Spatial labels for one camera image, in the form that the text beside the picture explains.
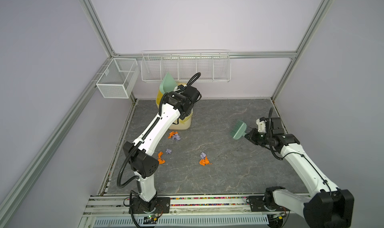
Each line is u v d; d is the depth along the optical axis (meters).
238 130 0.91
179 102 0.51
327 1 0.72
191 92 0.61
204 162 0.87
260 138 0.68
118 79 1.00
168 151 0.91
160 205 0.74
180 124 0.91
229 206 0.74
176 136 0.96
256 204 0.74
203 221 1.58
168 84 0.75
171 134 0.99
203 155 0.89
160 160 0.88
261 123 0.75
